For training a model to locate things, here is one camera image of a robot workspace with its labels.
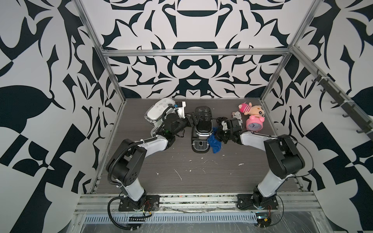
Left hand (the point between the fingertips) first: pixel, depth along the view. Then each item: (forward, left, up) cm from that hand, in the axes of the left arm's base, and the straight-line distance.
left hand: (198, 111), depth 83 cm
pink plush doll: (+14, -39, -17) cm, 44 cm away
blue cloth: (-10, -10, -19) cm, 24 cm away
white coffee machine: (0, +25, -2) cm, 25 cm away
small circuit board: (-49, -29, -24) cm, 62 cm away
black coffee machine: (-13, -1, -1) cm, 13 cm away
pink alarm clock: (+1, -39, -17) cm, 42 cm away
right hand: (-3, -8, -18) cm, 20 cm away
